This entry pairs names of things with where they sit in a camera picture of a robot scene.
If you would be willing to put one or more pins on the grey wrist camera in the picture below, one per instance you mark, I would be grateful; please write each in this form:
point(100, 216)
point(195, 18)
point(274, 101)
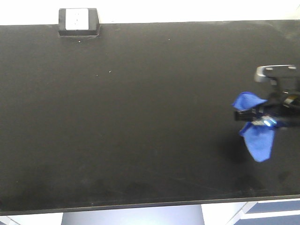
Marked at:
point(274, 72)

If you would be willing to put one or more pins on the blue cloth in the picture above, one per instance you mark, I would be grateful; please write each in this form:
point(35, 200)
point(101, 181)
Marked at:
point(259, 143)

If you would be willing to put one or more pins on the black power outlet box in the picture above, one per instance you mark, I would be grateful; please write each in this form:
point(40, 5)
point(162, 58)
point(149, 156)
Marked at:
point(78, 22)

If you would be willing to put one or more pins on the dark-topped bench blue cabinets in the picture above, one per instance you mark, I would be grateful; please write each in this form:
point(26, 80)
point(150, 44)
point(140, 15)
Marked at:
point(140, 112)

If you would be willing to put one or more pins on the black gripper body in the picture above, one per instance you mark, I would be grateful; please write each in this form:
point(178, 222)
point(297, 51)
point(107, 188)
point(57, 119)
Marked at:
point(283, 114)

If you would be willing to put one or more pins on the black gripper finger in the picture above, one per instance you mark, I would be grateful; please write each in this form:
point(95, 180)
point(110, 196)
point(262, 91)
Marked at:
point(245, 116)
point(257, 108)

